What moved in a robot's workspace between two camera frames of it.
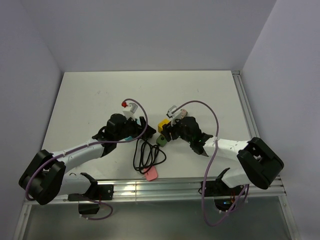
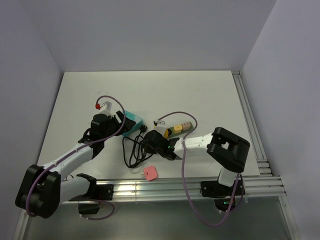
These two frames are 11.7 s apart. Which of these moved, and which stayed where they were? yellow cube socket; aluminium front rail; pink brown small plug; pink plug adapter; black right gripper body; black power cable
Moved: pink brown small plug; black power cable; black right gripper body; yellow cube socket
Stayed: pink plug adapter; aluminium front rail
